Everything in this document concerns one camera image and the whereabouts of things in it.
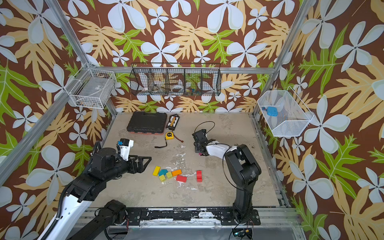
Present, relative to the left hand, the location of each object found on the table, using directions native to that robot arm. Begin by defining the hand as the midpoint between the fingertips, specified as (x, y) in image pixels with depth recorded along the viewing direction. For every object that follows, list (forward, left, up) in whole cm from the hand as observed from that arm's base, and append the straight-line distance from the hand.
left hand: (144, 156), depth 69 cm
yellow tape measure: (+28, -7, -23) cm, 37 cm away
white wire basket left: (+40, +37, +9) cm, 55 cm away
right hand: (+19, -29, -22) cm, 41 cm away
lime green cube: (-1, -10, -22) cm, 24 cm away
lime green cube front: (-3, -6, -22) cm, 23 cm away
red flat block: (-2, -17, -24) cm, 29 cm away
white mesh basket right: (+26, -76, +3) cm, 81 cm away
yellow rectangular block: (+3, -1, -24) cm, 24 cm away
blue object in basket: (+28, -69, +2) cm, 75 cm away
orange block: (+1, -14, -23) cm, 27 cm away
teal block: (+1, -6, -23) cm, 23 cm away
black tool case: (+38, +10, -20) cm, 44 cm away
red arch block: (0, -28, -24) cm, 37 cm away
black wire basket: (+54, +3, +6) cm, 55 cm away
